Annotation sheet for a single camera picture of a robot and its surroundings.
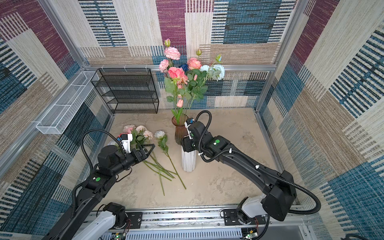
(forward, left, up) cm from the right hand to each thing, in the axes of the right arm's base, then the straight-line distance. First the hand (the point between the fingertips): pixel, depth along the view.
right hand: (188, 142), depth 77 cm
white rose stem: (+11, +17, -19) cm, 28 cm away
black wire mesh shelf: (+49, +44, -5) cm, 66 cm away
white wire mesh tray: (+5, +61, +13) cm, 62 cm away
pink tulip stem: (+19, +4, +8) cm, 21 cm away
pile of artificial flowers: (+3, +18, -22) cm, 28 cm away
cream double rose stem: (+16, +31, -16) cm, 39 cm away
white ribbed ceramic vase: (-6, 0, -9) cm, 10 cm away
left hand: (-4, +17, +3) cm, 18 cm away
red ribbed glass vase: (+14, +4, -9) cm, 17 cm away
